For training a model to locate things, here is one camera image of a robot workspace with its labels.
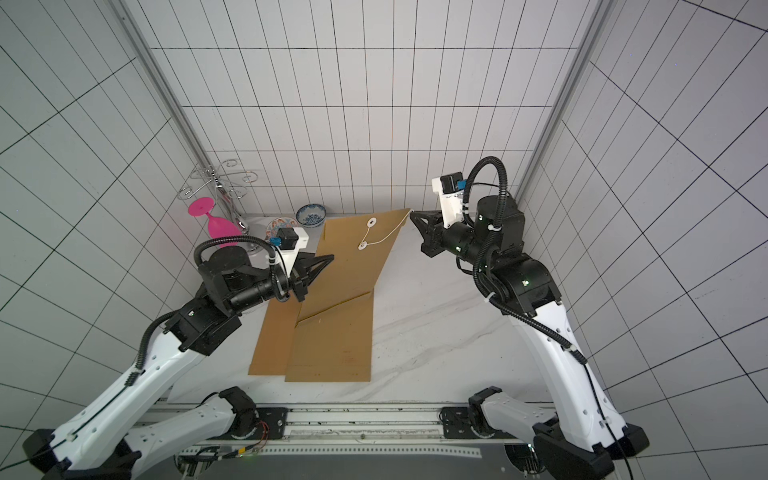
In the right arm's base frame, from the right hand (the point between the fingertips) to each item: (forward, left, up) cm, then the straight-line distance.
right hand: (415, 209), depth 59 cm
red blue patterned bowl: (+31, +51, -40) cm, 72 cm away
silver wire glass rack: (+25, +58, -17) cm, 66 cm away
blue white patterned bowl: (+37, +40, -42) cm, 69 cm away
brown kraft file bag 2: (-13, +39, -42) cm, 59 cm away
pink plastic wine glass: (+14, +61, -24) cm, 67 cm away
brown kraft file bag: (-13, +21, -43) cm, 50 cm away
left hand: (-8, +18, -9) cm, 22 cm away
